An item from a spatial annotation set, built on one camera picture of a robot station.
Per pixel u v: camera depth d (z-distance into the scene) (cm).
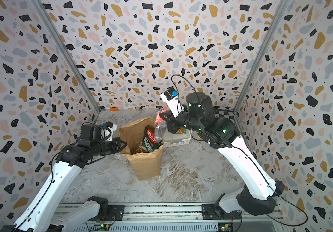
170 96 44
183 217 73
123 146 70
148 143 84
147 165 70
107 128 57
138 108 124
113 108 123
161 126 57
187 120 45
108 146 60
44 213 38
